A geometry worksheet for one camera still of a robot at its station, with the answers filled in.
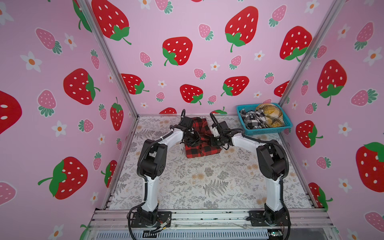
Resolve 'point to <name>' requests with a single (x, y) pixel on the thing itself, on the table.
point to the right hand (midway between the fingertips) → (208, 142)
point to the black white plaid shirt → (253, 120)
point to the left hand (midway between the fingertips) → (203, 141)
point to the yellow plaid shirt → (273, 115)
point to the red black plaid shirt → (200, 125)
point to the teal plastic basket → (287, 123)
